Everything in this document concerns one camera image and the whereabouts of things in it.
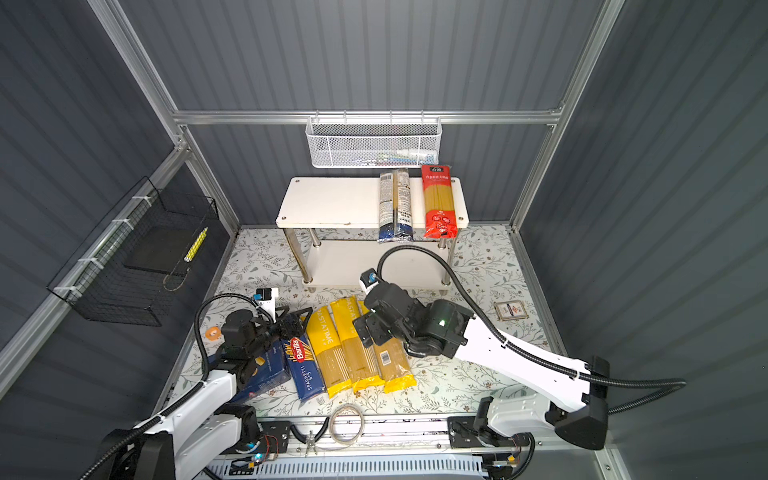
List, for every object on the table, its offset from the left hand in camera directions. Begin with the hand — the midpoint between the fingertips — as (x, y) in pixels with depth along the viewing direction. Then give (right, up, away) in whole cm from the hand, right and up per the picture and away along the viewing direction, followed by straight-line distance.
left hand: (299, 309), depth 84 cm
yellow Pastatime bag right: (+27, -15, 0) cm, 31 cm away
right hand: (+23, +1, -16) cm, 28 cm away
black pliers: (+6, -31, -11) cm, 33 cm away
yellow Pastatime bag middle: (+17, -15, -1) cm, 23 cm away
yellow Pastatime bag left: (+8, -11, +2) cm, 14 cm away
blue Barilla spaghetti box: (+2, -16, -2) cm, 16 cm away
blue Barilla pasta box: (-6, -15, -6) cm, 17 cm away
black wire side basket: (-38, +13, -11) cm, 41 cm away
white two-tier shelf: (+5, +30, -2) cm, 30 cm away
